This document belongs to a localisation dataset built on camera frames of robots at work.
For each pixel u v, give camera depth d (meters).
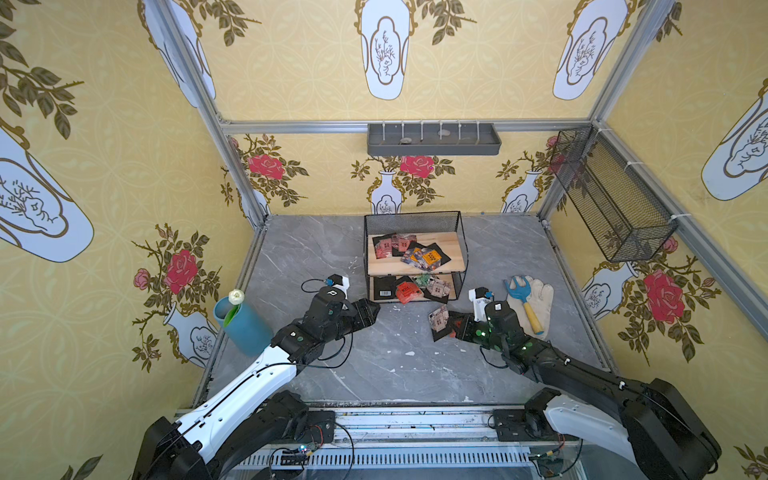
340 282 0.73
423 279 1.00
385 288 0.98
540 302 0.95
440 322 0.87
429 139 0.93
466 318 0.75
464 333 0.75
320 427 0.73
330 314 0.60
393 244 0.90
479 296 0.79
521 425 0.73
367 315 0.70
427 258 0.88
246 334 0.77
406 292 0.98
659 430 0.41
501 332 0.66
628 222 0.74
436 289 0.98
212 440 0.41
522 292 0.97
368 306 0.71
